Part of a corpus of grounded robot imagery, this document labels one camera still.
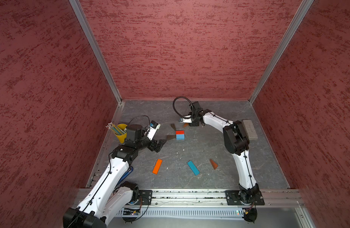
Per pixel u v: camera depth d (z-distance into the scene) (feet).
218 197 2.48
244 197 2.15
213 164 2.81
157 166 2.79
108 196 1.49
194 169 2.73
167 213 2.54
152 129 2.16
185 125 3.31
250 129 3.28
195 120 2.94
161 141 2.24
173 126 3.37
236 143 1.93
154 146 2.24
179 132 3.26
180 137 3.25
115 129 2.80
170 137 3.18
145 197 2.40
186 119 3.02
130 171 2.73
